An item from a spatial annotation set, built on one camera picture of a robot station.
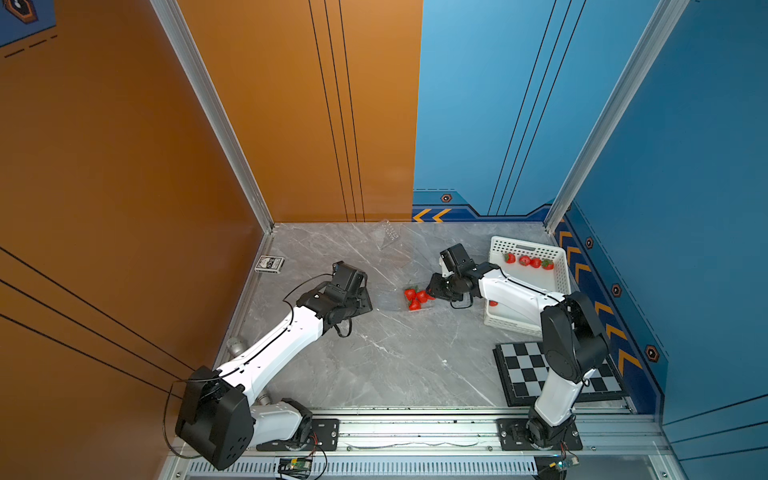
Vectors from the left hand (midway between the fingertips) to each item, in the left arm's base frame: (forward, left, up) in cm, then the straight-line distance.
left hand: (365, 296), depth 84 cm
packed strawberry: (+3, -15, -10) cm, 18 cm away
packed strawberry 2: (+6, -18, -10) cm, 21 cm away
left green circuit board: (-38, +13, -15) cm, 43 cm away
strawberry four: (+20, -63, -11) cm, 67 cm away
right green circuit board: (-37, -49, -13) cm, 63 cm away
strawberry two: (+22, -54, -10) cm, 59 cm away
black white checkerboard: (-17, -43, -9) cm, 47 cm away
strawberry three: (+21, -58, -11) cm, 63 cm away
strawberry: (+7, -13, -10) cm, 18 cm away
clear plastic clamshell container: (+4, -18, -12) cm, 22 cm away
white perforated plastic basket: (+14, -64, -12) cm, 67 cm away
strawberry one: (+22, -49, -10) cm, 55 cm away
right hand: (+6, -19, -6) cm, 21 cm away
